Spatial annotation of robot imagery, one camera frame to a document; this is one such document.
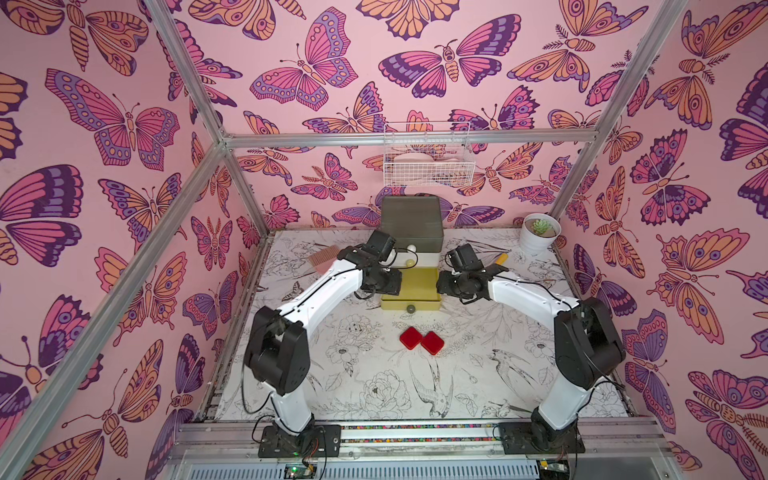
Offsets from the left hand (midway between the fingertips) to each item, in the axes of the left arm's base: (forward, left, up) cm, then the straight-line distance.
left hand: (396, 284), depth 87 cm
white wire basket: (+36, -10, +21) cm, 42 cm away
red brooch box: (-10, -4, -13) cm, 17 cm away
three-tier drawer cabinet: (+33, -8, -7) cm, 34 cm away
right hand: (+3, -13, -5) cm, 14 cm away
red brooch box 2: (-12, -11, -14) cm, 21 cm away
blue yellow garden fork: (+20, -39, -13) cm, 46 cm away
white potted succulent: (+25, -51, -4) cm, 57 cm away
